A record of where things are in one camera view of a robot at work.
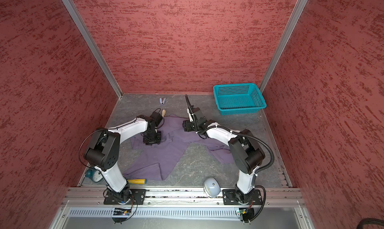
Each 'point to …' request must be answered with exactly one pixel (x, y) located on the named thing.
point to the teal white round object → (96, 175)
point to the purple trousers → (154, 161)
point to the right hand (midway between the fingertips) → (186, 126)
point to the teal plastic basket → (237, 98)
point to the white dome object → (212, 187)
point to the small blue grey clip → (162, 101)
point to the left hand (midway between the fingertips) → (155, 145)
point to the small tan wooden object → (163, 112)
